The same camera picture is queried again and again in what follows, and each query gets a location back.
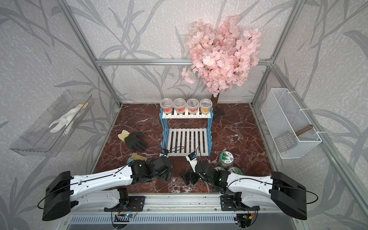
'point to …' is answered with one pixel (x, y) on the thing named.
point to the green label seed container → (225, 159)
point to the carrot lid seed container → (235, 170)
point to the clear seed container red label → (166, 105)
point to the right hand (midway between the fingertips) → (185, 169)
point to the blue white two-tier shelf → (186, 133)
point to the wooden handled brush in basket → (304, 130)
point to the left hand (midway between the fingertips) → (167, 172)
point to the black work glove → (136, 141)
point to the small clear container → (206, 105)
